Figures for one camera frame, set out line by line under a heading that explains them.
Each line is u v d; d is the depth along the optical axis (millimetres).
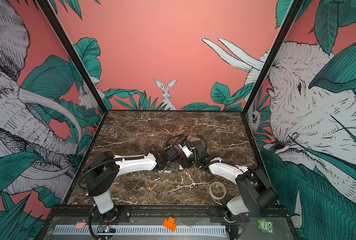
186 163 781
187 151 784
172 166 806
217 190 824
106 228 701
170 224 702
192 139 1069
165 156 697
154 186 829
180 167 822
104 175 454
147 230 701
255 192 435
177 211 763
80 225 692
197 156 684
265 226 700
